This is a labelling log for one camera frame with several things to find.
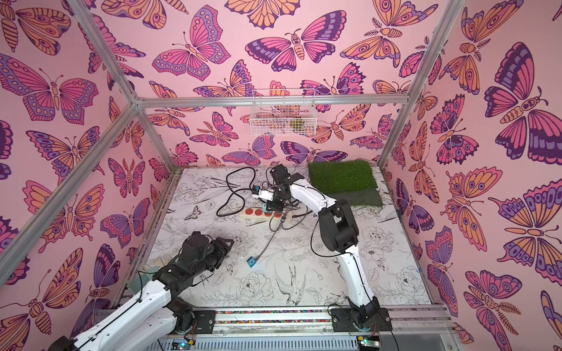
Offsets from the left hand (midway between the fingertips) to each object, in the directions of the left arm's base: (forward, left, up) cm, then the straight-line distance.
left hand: (234, 243), depth 82 cm
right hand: (+22, -13, -4) cm, 25 cm away
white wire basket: (+50, -18, +24) cm, 58 cm away
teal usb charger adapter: (+17, -10, -3) cm, 20 cm away
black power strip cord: (+31, +9, -9) cm, 33 cm away
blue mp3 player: (-4, -6, -8) cm, 10 cm away
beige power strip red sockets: (+18, -7, -7) cm, 21 cm away
